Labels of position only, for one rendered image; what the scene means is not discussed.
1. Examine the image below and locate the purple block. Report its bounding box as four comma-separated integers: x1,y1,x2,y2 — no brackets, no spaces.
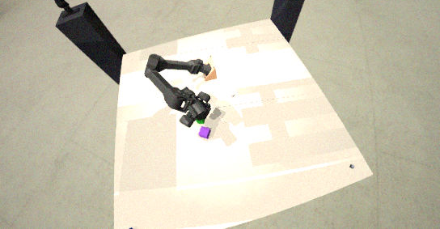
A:
198,126,211,139

